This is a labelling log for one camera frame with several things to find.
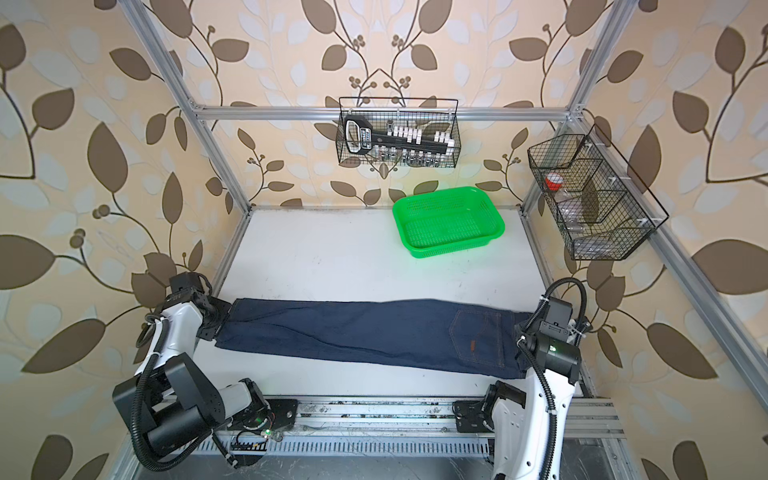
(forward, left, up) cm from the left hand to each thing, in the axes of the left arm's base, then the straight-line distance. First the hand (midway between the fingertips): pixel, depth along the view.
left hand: (222, 315), depth 83 cm
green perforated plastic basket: (+45, -63, -7) cm, 78 cm away
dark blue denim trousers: (-2, -71, -5) cm, 71 cm away
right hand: (-6, -83, +6) cm, 84 cm away
